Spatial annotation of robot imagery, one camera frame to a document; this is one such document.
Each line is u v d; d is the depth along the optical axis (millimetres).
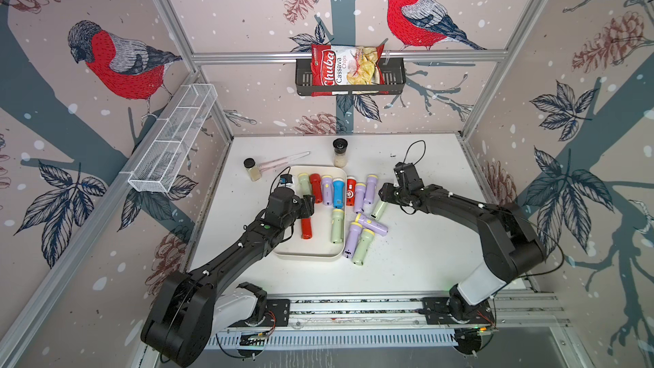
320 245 877
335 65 875
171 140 777
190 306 403
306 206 756
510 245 461
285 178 752
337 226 890
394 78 947
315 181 1012
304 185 1005
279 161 1111
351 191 976
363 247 839
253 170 1008
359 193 976
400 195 795
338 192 976
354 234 862
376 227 879
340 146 1016
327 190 976
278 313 731
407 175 738
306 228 893
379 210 917
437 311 730
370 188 976
